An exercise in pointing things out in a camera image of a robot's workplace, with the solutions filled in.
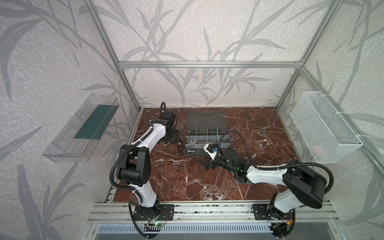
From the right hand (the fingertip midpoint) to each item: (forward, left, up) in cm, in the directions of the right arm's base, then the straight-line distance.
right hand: (202, 147), depth 81 cm
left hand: (+13, +20, -5) cm, 24 cm away
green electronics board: (-35, +23, -17) cm, 45 cm away
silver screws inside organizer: (+11, +7, -12) cm, 18 cm away
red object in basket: (-4, -59, +4) cm, 59 cm away
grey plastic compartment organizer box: (+22, -1, -13) cm, 25 cm away
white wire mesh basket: (-6, -53, +18) cm, 56 cm away
